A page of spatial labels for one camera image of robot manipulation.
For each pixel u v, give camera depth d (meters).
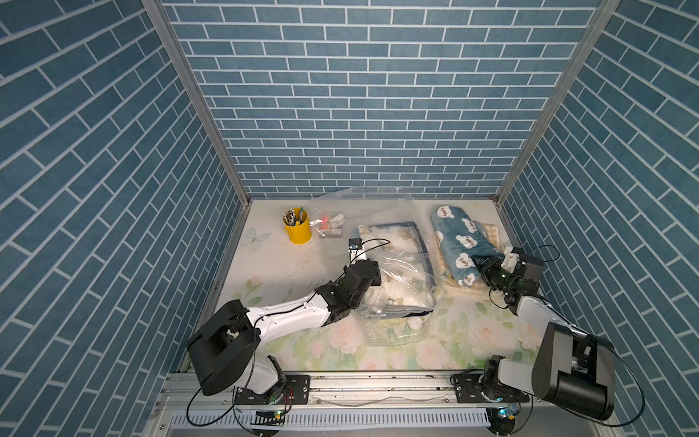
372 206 1.18
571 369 0.42
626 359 0.66
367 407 0.72
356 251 0.71
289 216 0.91
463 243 0.95
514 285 0.69
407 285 0.85
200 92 0.87
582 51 0.78
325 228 1.08
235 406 0.71
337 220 1.08
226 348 0.42
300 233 1.03
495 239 1.05
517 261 0.73
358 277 0.60
